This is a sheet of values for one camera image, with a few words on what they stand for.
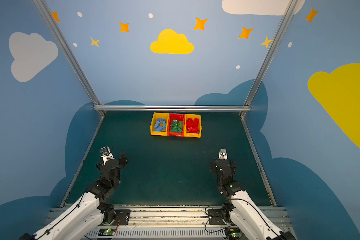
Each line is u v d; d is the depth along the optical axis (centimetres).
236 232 71
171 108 118
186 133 104
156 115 112
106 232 70
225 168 63
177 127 108
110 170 60
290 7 70
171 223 73
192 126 111
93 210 55
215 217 74
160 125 112
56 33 77
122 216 75
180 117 115
